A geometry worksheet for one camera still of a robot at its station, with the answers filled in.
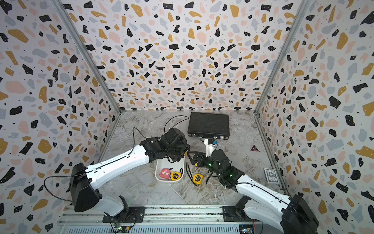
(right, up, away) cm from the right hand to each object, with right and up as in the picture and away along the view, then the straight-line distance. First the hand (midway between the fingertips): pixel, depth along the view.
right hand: (191, 154), depth 75 cm
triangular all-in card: (+42, -1, +25) cm, 49 cm away
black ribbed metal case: (+13, +15, +30) cm, 36 cm away
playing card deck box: (+47, -15, +11) cm, 50 cm away
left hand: (+1, +3, 0) cm, 3 cm away
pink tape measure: (-16, -13, +11) cm, 23 cm away
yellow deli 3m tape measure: (+2, -3, -6) cm, 8 cm away
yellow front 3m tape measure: (-10, -14, +9) cm, 20 cm away
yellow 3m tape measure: (+3, -15, +9) cm, 18 cm away
